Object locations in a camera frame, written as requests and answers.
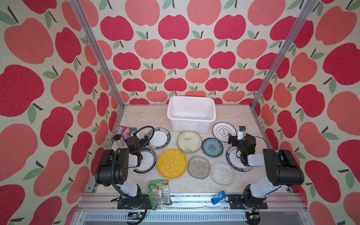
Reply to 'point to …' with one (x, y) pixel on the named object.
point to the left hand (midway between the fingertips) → (139, 136)
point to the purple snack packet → (124, 131)
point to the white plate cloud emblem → (221, 131)
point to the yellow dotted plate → (172, 164)
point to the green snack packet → (159, 192)
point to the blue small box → (218, 198)
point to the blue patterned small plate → (212, 147)
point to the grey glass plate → (198, 167)
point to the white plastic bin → (191, 113)
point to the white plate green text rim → (161, 138)
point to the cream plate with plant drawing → (189, 142)
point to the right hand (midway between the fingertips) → (238, 135)
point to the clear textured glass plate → (222, 173)
